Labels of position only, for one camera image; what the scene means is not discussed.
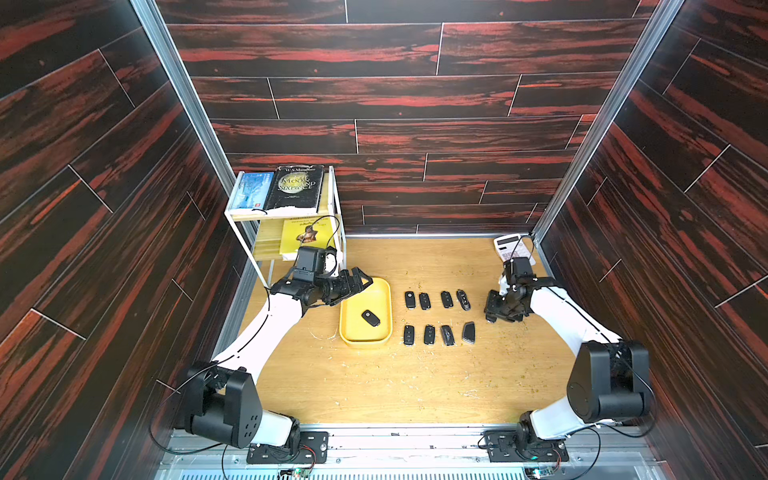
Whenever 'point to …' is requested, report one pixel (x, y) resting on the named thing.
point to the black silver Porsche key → (463, 299)
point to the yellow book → (314, 232)
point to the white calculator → (513, 246)
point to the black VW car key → (371, 318)
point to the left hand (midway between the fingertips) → (365, 285)
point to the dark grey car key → (468, 332)
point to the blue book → (253, 190)
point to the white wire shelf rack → (259, 231)
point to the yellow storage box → (355, 331)
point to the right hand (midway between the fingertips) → (497, 309)
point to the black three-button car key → (429, 334)
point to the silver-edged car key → (447, 335)
